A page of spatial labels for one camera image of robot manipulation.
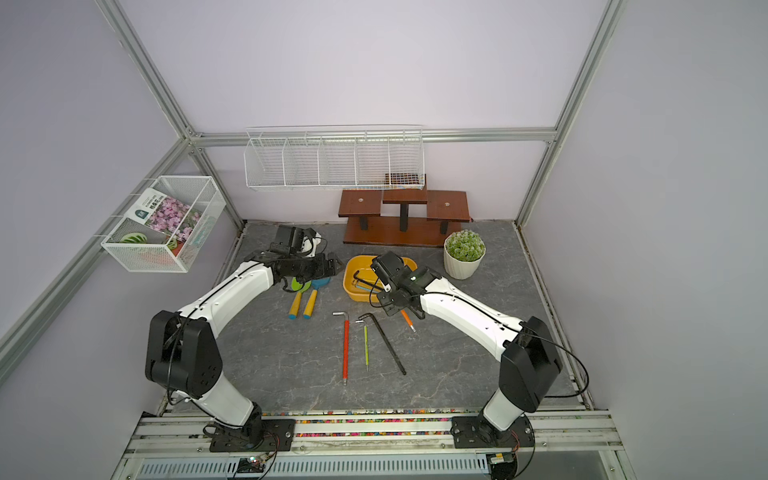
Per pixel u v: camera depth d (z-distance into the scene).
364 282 1.02
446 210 1.03
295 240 0.71
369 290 1.00
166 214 0.75
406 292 0.56
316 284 1.02
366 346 0.89
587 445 0.73
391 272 0.62
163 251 0.72
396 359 0.86
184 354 0.45
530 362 0.43
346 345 0.89
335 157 0.99
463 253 0.94
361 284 1.02
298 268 0.74
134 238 0.71
